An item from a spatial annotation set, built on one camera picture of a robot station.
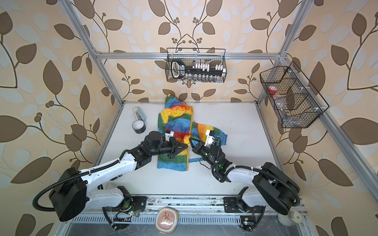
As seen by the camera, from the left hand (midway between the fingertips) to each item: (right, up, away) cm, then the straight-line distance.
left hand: (189, 146), depth 72 cm
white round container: (+44, -29, -11) cm, 54 cm away
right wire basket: (+54, +22, +1) cm, 58 cm away
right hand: (0, +2, +5) cm, 6 cm away
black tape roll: (-38, +7, +34) cm, 52 cm away
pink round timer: (-10, -34, -5) cm, 36 cm away
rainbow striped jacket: (-10, +14, +35) cm, 39 cm away
